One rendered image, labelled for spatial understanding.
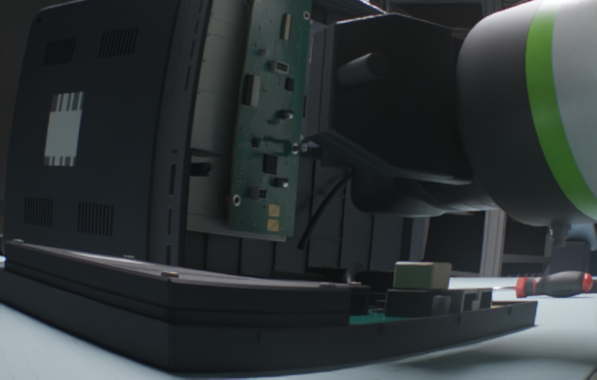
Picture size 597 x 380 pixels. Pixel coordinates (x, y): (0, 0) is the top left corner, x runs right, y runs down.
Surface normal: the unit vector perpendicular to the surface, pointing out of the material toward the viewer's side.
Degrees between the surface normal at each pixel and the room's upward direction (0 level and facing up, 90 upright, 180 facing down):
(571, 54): 86
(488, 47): 71
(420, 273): 90
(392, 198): 142
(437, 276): 90
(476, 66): 79
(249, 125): 90
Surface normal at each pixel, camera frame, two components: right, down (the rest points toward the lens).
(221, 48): 0.81, 0.01
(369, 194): -0.93, 0.10
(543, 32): -0.86, -0.39
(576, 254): -0.56, -0.11
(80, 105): -0.28, -0.10
